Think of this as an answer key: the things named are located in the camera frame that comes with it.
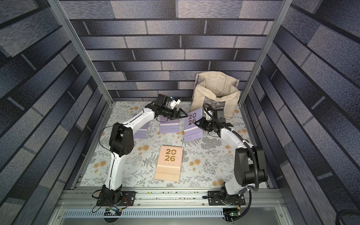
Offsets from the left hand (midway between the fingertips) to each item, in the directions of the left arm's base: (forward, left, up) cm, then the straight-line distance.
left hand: (183, 114), depth 89 cm
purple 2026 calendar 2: (+4, +11, -19) cm, 22 cm away
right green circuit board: (-50, -25, -16) cm, 58 cm away
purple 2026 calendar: (-10, -6, -7) cm, 14 cm away
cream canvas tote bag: (+29, -27, -3) cm, 40 cm away
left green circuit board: (-51, +38, -19) cm, 66 cm away
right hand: (-5, -7, -3) cm, 9 cm away
